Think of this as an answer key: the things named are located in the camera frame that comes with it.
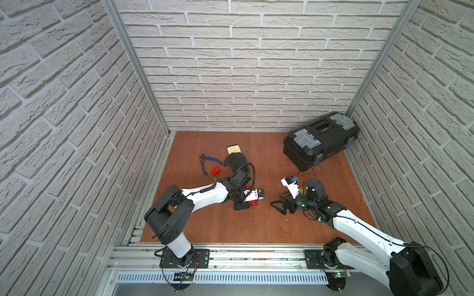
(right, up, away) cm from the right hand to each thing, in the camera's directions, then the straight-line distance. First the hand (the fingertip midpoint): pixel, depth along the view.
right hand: (278, 199), depth 80 cm
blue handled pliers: (-39, +18, +26) cm, 50 cm away
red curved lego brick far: (-31, +11, +20) cm, 38 cm away
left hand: (-13, -2, +8) cm, 15 cm away
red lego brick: (-11, 0, -3) cm, 12 cm away
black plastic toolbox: (+17, +25, +10) cm, 32 cm away
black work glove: (-20, +16, +26) cm, 36 cm away
